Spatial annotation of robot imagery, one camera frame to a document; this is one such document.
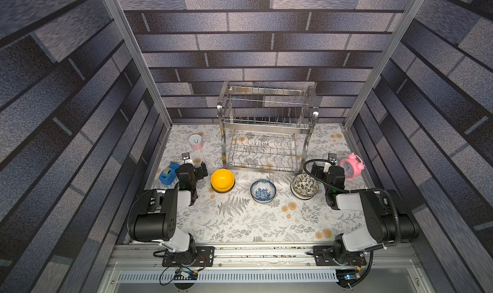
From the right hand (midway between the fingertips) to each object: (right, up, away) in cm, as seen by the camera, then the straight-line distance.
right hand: (325, 163), depth 94 cm
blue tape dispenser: (-79, -6, -1) cm, 79 cm away
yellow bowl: (-51, -8, -4) cm, 52 cm away
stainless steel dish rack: (-32, +15, -22) cm, 41 cm away
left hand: (-66, 0, 0) cm, 66 cm away
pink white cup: (-68, +10, +10) cm, 69 cm away
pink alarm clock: (+12, -1, -4) cm, 13 cm away
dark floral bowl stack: (-12, -10, -6) cm, 17 cm away
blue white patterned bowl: (-32, -13, -4) cm, 35 cm away
